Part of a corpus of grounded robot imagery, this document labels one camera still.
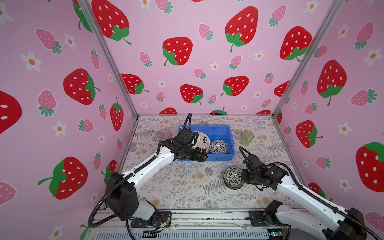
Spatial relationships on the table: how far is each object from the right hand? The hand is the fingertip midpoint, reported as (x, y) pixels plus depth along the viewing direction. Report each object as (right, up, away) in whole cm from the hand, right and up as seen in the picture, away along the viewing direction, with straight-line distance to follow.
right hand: (241, 176), depth 80 cm
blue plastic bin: (-5, +23, +27) cm, 36 cm away
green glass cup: (+10, +20, +23) cm, 32 cm away
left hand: (-22, +11, 0) cm, 24 cm away
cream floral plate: (-20, +17, +21) cm, 34 cm away
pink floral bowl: (-4, -2, +4) cm, 6 cm away
